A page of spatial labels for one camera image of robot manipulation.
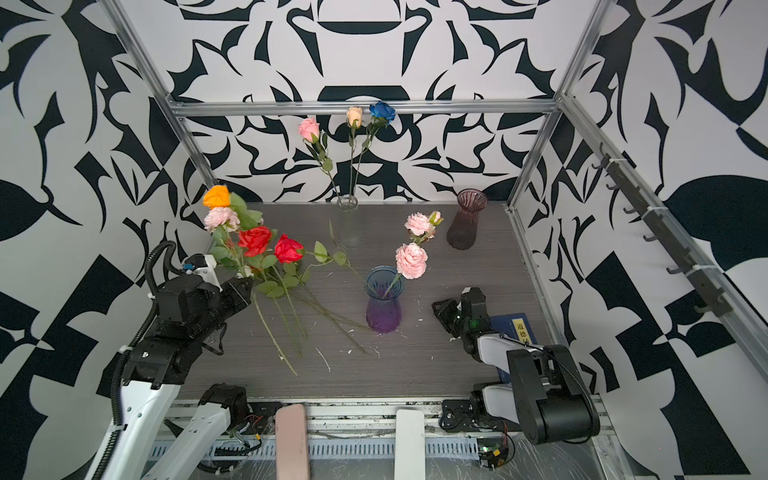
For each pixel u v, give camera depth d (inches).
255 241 28.7
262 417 28.6
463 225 38.2
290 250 23.6
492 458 28.0
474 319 28.0
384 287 31.2
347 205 38.0
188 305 19.8
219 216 27.0
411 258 25.5
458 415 29.2
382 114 32.7
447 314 32.5
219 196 29.3
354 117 33.3
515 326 34.7
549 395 17.0
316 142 31.4
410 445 27.7
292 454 26.8
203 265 24.5
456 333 32.6
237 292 23.8
